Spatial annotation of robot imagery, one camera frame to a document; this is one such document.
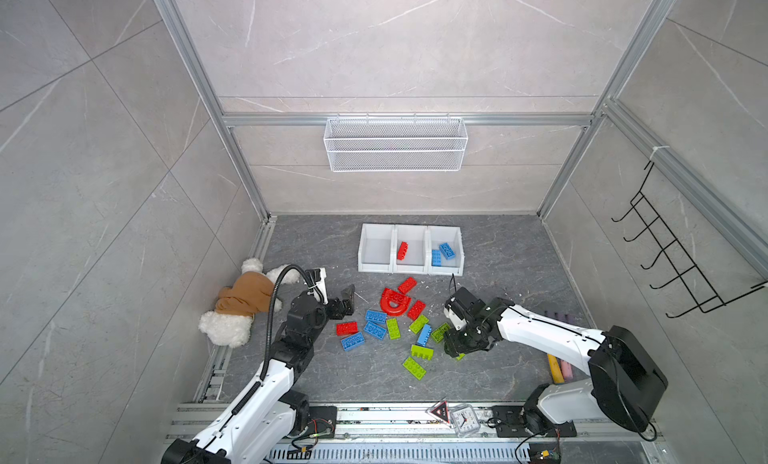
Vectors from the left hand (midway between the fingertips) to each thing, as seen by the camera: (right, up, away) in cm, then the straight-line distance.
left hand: (337, 280), depth 82 cm
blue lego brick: (+36, +7, +25) cm, 44 cm away
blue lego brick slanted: (+25, -17, +4) cm, 30 cm away
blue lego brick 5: (+4, -19, +4) cm, 20 cm away
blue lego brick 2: (+31, +5, +25) cm, 40 cm away
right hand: (+33, -19, +3) cm, 38 cm away
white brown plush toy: (-27, -5, +6) cm, 28 cm away
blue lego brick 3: (+10, -12, +9) cm, 18 cm away
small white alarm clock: (+33, -33, -9) cm, 48 cm away
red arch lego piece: (+16, -10, +13) cm, 23 cm away
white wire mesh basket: (+16, +44, +19) cm, 51 cm away
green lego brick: (+23, -15, +8) cm, 29 cm away
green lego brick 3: (+33, -19, -7) cm, 38 cm away
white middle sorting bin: (+24, +5, +24) cm, 34 cm away
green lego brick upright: (+16, -16, +7) cm, 23 cm away
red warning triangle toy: (+28, -32, -7) cm, 43 cm away
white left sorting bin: (+10, +9, +27) cm, 30 cm away
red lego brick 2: (+21, -4, +16) cm, 27 cm away
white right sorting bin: (+32, +13, +27) cm, 44 cm away
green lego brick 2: (+29, -17, +6) cm, 34 cm away
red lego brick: (+19, +8, +25) cm, 32 cm away
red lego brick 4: (+1, -16, +6) cm, 17 cm away
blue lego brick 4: (+10, -16, +7) cm, 20 cm away
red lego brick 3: (+23, -11, +11) cm, 28 cm away
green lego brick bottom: (+21, -24, 0) cm, 32 cm away
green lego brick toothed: (+24, -20, +1) cm, 31 cm away
